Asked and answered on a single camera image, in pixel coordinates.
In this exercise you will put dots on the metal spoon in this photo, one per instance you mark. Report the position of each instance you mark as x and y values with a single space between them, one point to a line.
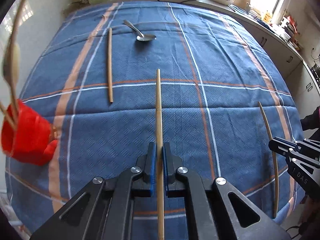
140 36

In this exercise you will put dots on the red utensil cup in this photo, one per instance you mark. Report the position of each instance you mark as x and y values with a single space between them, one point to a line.
33 141

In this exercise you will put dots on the thin bamboo chopstick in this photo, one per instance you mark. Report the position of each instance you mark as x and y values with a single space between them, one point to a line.
11 41

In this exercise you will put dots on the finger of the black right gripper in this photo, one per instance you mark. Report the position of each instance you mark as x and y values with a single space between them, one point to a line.
289 143
281 149

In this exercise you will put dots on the blue plaid tablecloth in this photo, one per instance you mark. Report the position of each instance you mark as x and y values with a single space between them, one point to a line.
219 88

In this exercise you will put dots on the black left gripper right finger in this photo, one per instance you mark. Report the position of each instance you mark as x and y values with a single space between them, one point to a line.
180 181

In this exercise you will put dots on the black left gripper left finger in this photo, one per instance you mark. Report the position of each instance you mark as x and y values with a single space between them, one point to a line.
119 195

